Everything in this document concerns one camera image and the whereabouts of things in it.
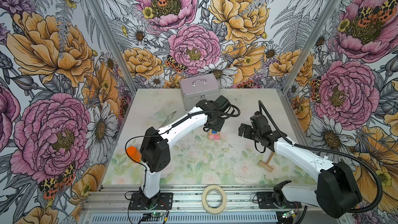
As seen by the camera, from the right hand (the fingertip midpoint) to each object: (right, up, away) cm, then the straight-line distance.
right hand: (246, 135), depth 87 cm
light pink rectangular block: (-19, -3, +7) cm, 20 cm away
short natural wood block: (-19, 0, +6) cm, 20 cm away
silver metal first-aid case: (-29, +27, +14) cm, 42 cm away
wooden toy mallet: (+10, -16, -3) cm, 19 cm away
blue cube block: (-18, +1, +4) cm, 18 cm away
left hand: (-19, +4, -4) cm, 20 cm away
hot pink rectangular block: (-16, -3, +6) cm, 17 cm away
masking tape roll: (-18, -30, -17) cm, 39 cm away
